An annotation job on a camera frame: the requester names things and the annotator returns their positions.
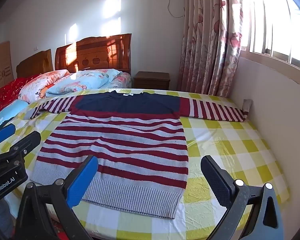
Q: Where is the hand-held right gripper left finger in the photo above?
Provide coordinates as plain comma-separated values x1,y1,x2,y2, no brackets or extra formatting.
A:
14,155,99,240

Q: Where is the light wooden wardrobe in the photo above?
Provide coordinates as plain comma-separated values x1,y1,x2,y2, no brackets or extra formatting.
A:
0,41,14,103

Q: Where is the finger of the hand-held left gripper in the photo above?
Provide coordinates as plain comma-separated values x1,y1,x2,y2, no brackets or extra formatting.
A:
0,124,16,146
0,131,42,180

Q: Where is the barred window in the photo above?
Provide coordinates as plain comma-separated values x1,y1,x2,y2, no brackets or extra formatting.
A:
240,0,300,73

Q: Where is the red patterned blanket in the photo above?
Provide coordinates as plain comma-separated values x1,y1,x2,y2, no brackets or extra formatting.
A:
0,75,40,120

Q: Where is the floral bed sheet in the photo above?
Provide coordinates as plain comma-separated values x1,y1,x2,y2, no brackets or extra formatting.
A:
100,72,132,89

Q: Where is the pink floral curtain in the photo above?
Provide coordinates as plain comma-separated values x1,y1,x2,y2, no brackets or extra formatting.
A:
177,0,243,97

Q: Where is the small wooden headboard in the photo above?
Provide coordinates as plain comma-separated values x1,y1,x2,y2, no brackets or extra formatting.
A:
16,49,53,78

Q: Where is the red grey striped navy sweater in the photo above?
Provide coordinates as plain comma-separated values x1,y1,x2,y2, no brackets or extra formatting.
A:
24,92,253,219

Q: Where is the large carved wooden headboard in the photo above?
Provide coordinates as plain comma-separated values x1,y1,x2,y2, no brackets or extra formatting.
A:
55,33,132,77

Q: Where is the blue cloud print pillow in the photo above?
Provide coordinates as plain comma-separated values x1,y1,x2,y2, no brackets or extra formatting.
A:
0,99,30,130

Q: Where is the pink floral quilt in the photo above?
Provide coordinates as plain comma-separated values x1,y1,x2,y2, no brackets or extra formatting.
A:
19,69,71,104

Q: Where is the brown wooden nightstand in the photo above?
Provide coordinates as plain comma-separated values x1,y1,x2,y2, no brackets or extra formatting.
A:
134,71,171,90

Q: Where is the light blue floral quilt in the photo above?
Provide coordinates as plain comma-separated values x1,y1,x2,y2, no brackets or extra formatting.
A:
45,69,123,97

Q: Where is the yellow white checked tablecloth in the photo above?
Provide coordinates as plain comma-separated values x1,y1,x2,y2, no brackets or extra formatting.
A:
0,89,292,240

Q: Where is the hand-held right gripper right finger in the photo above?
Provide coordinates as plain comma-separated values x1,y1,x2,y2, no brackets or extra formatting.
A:
200,155,285,240

